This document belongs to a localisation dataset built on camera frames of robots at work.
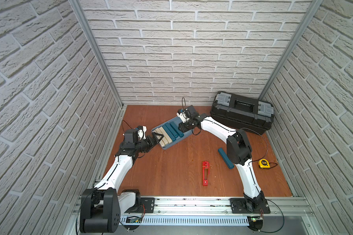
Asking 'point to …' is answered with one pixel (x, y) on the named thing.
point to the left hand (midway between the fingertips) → (161, 137)
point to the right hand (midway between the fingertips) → (183, 126)
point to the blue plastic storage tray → (186, 133)
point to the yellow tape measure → (264, 163)
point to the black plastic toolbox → (240, 112)
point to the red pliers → (205, 165)
